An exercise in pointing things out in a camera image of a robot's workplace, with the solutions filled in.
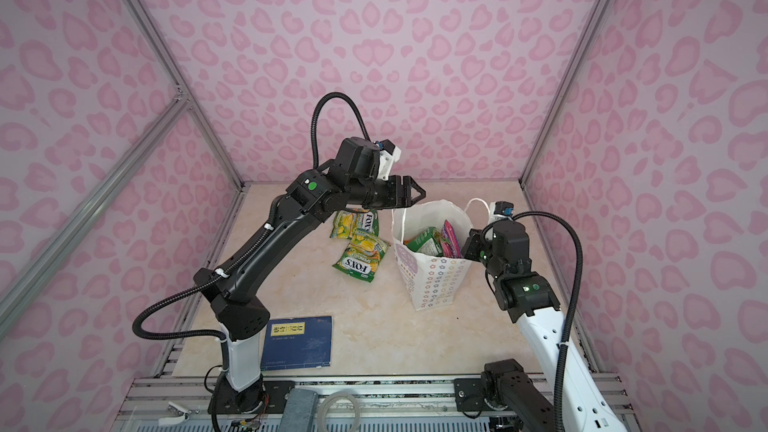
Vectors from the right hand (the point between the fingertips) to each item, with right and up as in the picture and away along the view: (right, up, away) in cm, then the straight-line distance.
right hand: (470, 228), depth 73 cm
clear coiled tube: (-36, -43, -4) cm, 56 cm away
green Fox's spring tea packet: (-29, -11, +22) cm, 38 cm away
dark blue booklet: (-46, -32, +9) cm, 57 cm away
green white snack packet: (-9, -4, +11) cm, 15 cm away
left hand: (-13, +9, -7) cm, 17 cm away
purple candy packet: (-4, -5, +3) cm, 7 cm away
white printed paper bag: (-9, -13, +2) cm, 17 cm away
